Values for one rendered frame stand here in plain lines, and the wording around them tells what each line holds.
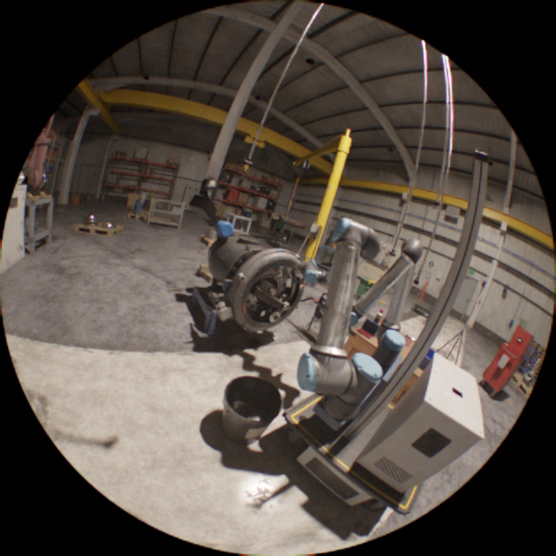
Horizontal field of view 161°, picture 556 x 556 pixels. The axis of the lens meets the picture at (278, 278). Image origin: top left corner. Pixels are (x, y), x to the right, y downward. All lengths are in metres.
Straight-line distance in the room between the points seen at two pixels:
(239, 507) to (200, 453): 0.38
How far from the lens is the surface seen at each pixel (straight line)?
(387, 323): 1.37
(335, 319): 0.74
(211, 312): 1.87
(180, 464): 1.26
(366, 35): 8.65
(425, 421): 0.86
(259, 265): 1.43
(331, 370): 0.73
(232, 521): 1.22
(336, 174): 5.45
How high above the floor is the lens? 1.21
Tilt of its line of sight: 17 degrees down
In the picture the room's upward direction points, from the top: 17 degrees clockwise
